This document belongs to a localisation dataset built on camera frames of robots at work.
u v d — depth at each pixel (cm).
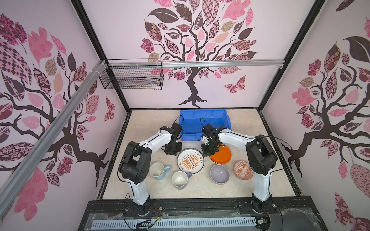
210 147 81
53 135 53
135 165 48
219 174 84
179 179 83
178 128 76
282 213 72
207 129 78
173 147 78
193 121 113
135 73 95
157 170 84
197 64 92
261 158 51
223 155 90
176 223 70
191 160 90
